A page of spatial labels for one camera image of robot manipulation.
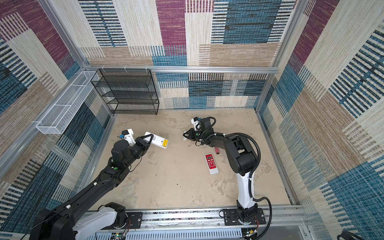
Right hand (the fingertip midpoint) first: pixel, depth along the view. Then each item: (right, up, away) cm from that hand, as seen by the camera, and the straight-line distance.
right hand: (184, 135), depth 96 cm
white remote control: (-13, -1, -17) cm, 21 cm away
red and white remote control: (+17, -17, -5) cm, 24 cm away
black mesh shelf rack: (-41, +32, +13) cm, 54 cm away
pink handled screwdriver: (+21, -9, +1) cm, 23 cm away
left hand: (-14, +3, -19) cm, 24 cm away
